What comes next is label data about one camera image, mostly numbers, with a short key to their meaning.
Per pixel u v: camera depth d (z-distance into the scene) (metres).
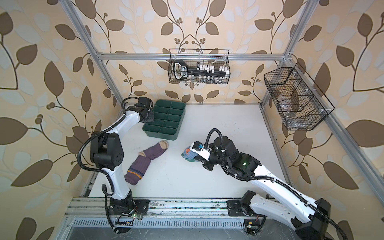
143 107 0.75
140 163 0.89
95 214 0.73
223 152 0.50
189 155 0.63
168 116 1.07
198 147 0.57
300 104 0.73
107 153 0.52
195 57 0.89
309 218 0.39
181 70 0.84
